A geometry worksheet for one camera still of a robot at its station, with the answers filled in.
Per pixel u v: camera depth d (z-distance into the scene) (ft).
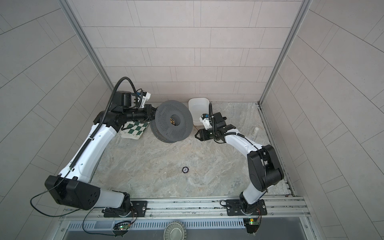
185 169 2.76
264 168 1.58
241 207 2.09
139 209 2.33
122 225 2.11
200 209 2.37
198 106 3.76
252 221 2.25
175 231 2.15
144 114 2.05
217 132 2.15
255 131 3.06
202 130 2.52
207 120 2.59
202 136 2.48
